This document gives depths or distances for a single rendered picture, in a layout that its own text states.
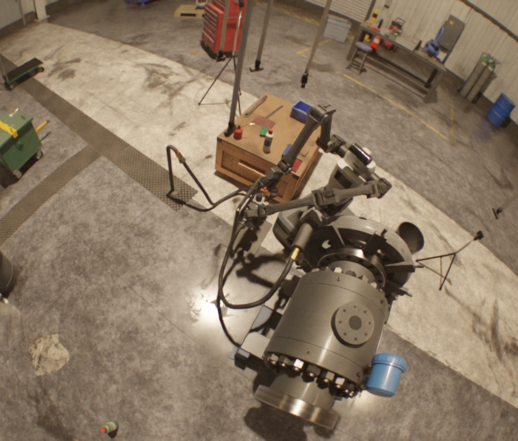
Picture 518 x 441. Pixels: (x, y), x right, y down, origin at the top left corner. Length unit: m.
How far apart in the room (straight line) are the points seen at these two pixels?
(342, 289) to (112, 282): 1.71
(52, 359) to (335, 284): 2.07
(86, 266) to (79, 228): 0.39
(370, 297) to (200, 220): 1.60
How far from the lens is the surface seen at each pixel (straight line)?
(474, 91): 9.18
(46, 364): 2.45
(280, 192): 2.54
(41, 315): 2.54
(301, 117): 2.85
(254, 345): 1.86
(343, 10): 9.83
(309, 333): 1.35
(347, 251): 1.65
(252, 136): 2.54
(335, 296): 1.42
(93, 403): 2.28
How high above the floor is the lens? 2.09
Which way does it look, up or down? 56 degrees down
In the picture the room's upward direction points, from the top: 18 degrees clockwise
